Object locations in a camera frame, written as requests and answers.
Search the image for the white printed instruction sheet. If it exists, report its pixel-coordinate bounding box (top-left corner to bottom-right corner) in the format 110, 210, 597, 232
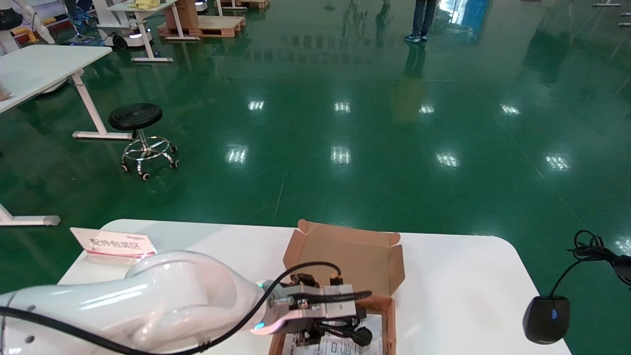
281, 313, 384, 355

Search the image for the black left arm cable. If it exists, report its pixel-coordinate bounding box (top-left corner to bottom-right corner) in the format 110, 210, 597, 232
0, 261, 373, 355

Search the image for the large white desk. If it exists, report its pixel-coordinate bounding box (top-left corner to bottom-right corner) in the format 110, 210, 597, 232
0, 44, 133, 140

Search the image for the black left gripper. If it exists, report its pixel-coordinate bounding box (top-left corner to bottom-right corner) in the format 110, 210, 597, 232
290, 318, 325, 347

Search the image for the wooden pallet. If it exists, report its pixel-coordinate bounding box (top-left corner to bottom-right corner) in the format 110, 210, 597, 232
158, 15, 246, 38

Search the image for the white table foot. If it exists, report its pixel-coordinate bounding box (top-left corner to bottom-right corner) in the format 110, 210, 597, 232
0, 202, 61, 226

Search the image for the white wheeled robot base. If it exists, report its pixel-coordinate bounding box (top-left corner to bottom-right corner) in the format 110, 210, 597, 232
96, 27, 154, 49

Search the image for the acrylic sign with pink label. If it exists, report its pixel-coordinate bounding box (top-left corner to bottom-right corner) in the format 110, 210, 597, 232
70, 227, 158, 267

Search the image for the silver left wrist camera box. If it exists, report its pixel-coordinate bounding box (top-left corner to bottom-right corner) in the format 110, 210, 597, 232
269, 281, 357, 320

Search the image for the black round rolling stool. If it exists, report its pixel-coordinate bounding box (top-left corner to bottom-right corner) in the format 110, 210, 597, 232
108, 103, 179, 181

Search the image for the black wired computer mouse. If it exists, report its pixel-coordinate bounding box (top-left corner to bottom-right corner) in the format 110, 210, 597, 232
524, 230, 631, 345

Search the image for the open brown cardboard box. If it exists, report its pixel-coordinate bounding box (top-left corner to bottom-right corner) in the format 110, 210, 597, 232
269, 219, 406, 355

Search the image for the standing person in dark trousers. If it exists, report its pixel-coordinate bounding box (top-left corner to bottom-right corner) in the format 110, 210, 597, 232
405, 0, 439, 44

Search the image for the small white table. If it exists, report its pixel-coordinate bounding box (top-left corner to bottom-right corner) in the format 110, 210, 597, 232
107, 0, 178, 63

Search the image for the brown carton on pallet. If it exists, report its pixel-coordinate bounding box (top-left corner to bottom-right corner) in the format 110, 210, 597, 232
164, 0, 200, 29

